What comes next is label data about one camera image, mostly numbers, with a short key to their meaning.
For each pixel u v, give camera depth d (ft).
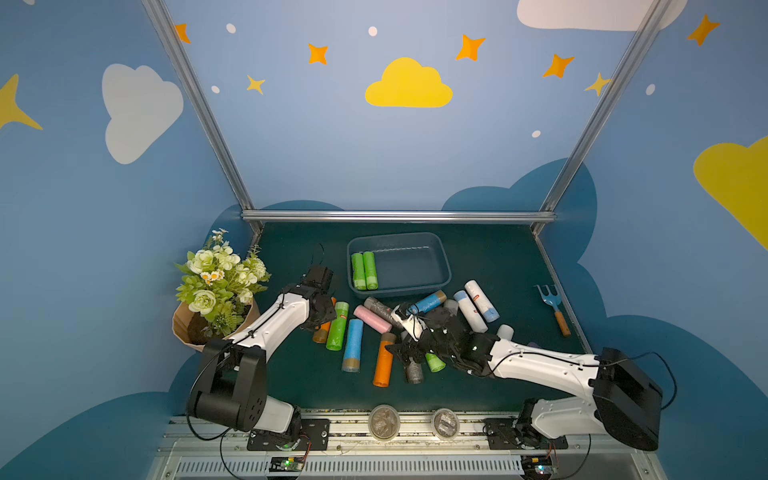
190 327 2.61
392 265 3.57
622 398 1.38
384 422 2.35
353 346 2.87
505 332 2.95
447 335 1.97
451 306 3.14
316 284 2.31
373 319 3.03
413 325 2.21
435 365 2.73
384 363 2.75
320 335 2.90
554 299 3.25
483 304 3.14
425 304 3.15
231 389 1.40
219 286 2.33
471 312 3.08
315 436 2.44
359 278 3.32
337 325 2.97
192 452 2.37
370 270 3.42
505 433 2.47
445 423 2.35
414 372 2.71
